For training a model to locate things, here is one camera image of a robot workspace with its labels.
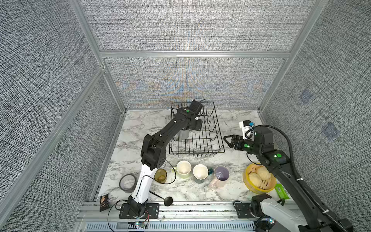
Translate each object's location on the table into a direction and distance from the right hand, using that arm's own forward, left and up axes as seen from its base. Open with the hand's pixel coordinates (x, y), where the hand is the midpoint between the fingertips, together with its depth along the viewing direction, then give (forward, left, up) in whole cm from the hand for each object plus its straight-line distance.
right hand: (228, 135), depth 73 cm
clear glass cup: (+11, +23, -16) cm, 30 cm away
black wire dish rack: (+10, +6, -24) cm, 27 cm away
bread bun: (-16, -16, -19) cm, 30 cm away
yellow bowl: (-19, -23, -22) cm, 37 cm away
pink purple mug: (-13, +1, -21) cm, 25 cm away
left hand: (+15, +13, -12) cm, 23 cm away
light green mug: (-10, +23, -21) cm, 33 cm away
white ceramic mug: (-7, +25, +9) cm, 27 cm away
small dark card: (-27, +64, -22) cm, 73 cm away
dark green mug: (-11, +13, -22) cm, 28 cm away
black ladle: (-26, +31, -25) cm, 48 cm away
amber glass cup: (-12, +37, -24) cm, 45 cm away
